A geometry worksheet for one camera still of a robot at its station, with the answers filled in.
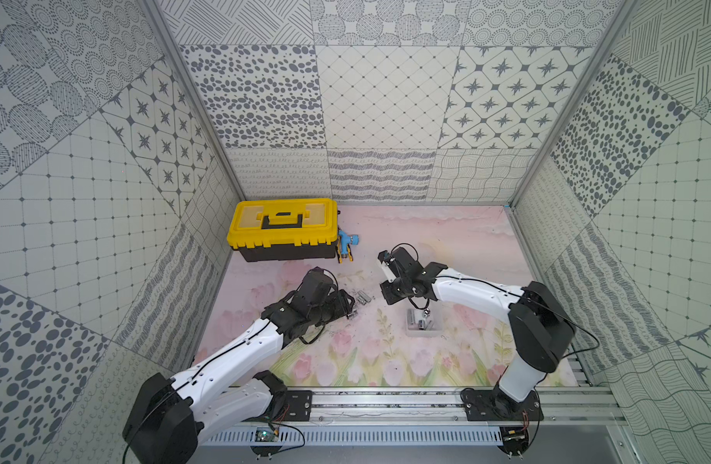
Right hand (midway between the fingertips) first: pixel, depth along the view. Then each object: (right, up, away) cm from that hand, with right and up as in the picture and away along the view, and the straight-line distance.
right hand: (388, 293), depth 88 cm
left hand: (-11, +1, -9) cm, 14 cm away
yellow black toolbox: (-34, +20, +4) cm, 39 cm away
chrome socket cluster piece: (-8, -3, +5) cm, 10 cm away
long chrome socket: (+7, -8, +1) cm, 11 cm away
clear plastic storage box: (+9, -10, 0) cm, 13 cm away
